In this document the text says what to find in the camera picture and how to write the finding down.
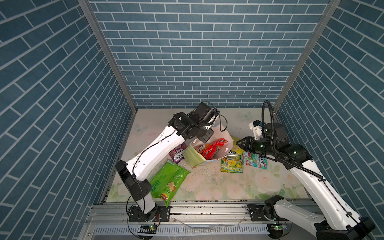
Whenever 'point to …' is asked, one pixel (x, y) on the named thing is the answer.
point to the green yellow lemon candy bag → (232, 163)
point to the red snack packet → (209, 152)
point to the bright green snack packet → (167, 181)
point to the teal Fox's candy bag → (248, 158)
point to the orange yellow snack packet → (201, 148)
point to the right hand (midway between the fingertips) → (236, 141)
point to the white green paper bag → (195, 158)
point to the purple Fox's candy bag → (177, 154)
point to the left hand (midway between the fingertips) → (207, 132)
